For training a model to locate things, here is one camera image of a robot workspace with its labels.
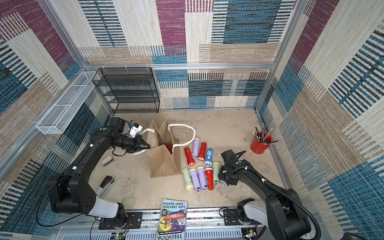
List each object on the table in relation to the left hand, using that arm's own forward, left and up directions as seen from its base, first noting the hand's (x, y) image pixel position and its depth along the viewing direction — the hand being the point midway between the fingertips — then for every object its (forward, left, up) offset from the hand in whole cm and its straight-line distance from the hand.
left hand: (150, 147), depth 80 cm
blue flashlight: (-2, -32, -14) cm, 35 cm away
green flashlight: (-6, -36, -15) cm, 39 cm away
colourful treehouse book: (-32, -13, -16) cm, 38 cm away
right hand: (-12, -40, -17) cm, 45 cm away
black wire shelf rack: (+47, +23, +2) cm, 53 cm away
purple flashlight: (-14, -39, -15) cm, 44 cm away
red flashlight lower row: (-9, -32, -14) cm, 36 cm away
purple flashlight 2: (-15, -28, -15) cm, 35 cm away
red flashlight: (-2, -21, -14) cm, 26 cm away
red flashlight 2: (+5, -28, -14) cm, 32 cm away
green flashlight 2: (-15, -20, -14) cm, 29 cm away
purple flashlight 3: (-8, -23, -14) cm, 28 cm away
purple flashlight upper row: (+9, -25, -14) cm, 30 cm away
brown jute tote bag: (-3, -8, +1) cm, 9 cm away
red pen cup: (+4, -61, -2) cm, 61 cm away
